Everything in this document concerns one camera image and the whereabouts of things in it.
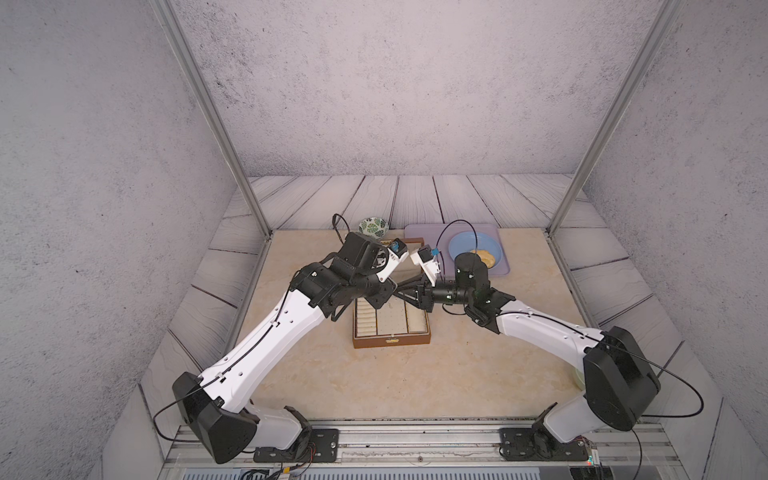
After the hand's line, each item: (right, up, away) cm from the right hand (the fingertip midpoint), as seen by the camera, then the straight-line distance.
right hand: (397, 292), depth 73 cm
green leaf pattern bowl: (-8, +20, +46) cm, 50 cm away
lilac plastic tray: (+16, +16, +44) cm, 50 cm away
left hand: (-1, +3, -1) cm, 3 cm away
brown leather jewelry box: (+1, -11, +16) cm, 19 cm away
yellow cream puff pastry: (+32, +8, +34) cm, 48 cm away
